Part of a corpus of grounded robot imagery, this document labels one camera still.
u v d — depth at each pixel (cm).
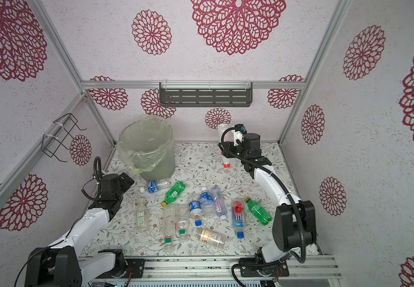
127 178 80
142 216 83
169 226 85
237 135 75
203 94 92
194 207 85
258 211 85
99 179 64
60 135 79
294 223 44
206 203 88
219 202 88
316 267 76
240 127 73
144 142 100
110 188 64
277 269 73
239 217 81
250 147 64
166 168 102
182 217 88
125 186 78
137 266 74
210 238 77
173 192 91
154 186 94
